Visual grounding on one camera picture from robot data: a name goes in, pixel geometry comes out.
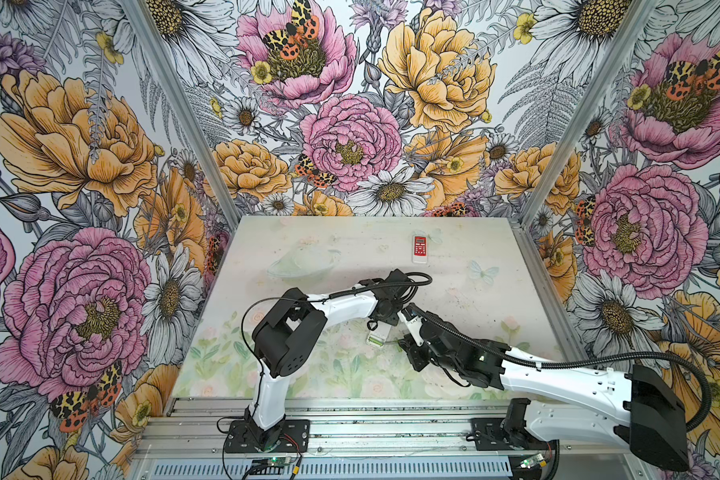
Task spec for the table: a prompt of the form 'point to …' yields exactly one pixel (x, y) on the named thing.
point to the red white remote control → (419, 248)
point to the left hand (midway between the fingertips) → (384, 319)
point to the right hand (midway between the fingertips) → (406, 350)
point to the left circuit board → (278, 461)
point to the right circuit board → (536, 461)
